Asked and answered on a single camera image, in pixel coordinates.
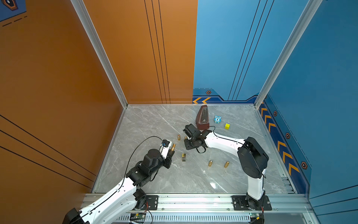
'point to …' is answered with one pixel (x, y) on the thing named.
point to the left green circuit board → (137, 216)
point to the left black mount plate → (152, 202)
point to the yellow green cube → (227, 126)
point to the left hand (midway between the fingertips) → (172, 149)
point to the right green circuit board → (254, 215)
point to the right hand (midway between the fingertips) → (187, 144)
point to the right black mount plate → (239, 203)
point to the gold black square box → (183, 157)
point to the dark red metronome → (202, 118)
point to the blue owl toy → (217, 119)
